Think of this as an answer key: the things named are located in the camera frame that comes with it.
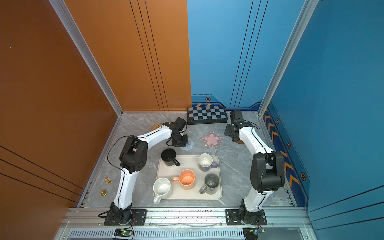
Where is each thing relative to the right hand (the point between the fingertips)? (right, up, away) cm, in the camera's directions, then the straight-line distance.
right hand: (229, 132), depth 93 cm
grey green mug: (-12, -28, -10) cm, 32 cm away
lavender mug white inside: (-15, -19, -2) cm, 24 cm away
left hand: (-27, -8, +7) cm, 29 cm away
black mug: (-38, -14, -6) cm, 40 cm away
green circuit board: (-56, -47, -22) cm, 76 cm away
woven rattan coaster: (-52, +4, +19) cm, 55 cm away
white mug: (-39, -31, -12) cm, 51 cm away
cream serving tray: (-30, -33, -13) cm, 47 cm away
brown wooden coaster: (+9, -7, +9) cm, 15 cm away
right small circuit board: (+6, -48, -22) cm, 53 cm away
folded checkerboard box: (-13, +12, +20) cm, 27 cm away
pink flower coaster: (-10, -6, +10) cm, 16 cm away
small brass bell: (-71, -32, -13) cm, 79 cm away
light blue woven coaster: (-26, -10, +6) cm, 28 cm away
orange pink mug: (-26, -27, -8) cm, 39 cm away
